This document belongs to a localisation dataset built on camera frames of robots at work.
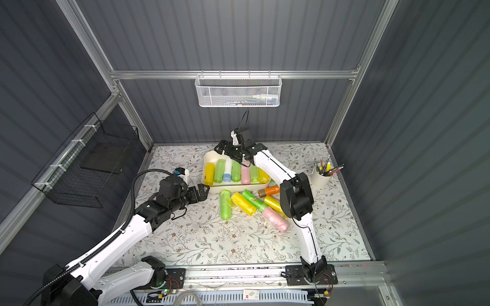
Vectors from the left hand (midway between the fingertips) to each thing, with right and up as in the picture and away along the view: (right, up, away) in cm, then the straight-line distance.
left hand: (203, 191), depth 79 cm
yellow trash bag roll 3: (+15, -7, +12) cm, 21 cm away
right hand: (+7, +18, +12) cm, 22 cm away
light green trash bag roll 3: (+3, +7, +24) cm, 25 cm away
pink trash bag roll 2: (+32, -15, +6) cm, 36 cm away
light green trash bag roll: (+8, -9, +13) cm, 17 cm away
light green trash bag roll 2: (+12, +7, +23) cm, 27 cm away
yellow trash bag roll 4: (+32, -8, +12) cm, 35 cm away
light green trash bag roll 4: (+22, +6, +23) cm, 33 cm away
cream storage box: (-3, +15, +32) cm, 36 cm away
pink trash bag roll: (+17, +5, +23) cm, 29 cm away
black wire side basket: (-44, +10, -5) cm, 45 cm away
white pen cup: (+54, +6, +11) cm, 55 cm away
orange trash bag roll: (+29, -2, +15) cm, 33 cm away
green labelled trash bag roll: (+20, -6, +15) cm, 26 cm away
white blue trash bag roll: (+8, +4, +23) cm, 25 cm away
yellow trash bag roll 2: (+27, +3, +20) cm, 34 cm away
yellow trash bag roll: (-2, +5, +25) cm, 25 cm away
